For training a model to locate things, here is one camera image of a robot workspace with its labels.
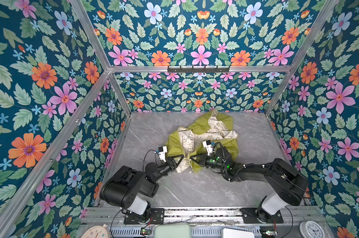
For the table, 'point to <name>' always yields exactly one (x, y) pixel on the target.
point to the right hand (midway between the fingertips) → (190, 157)
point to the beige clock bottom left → (97, 231)
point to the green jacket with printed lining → (188, 141)
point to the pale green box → (173, 230)
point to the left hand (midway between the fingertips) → (185, 155)
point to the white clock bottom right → (309, 229)
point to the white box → (229, 233)
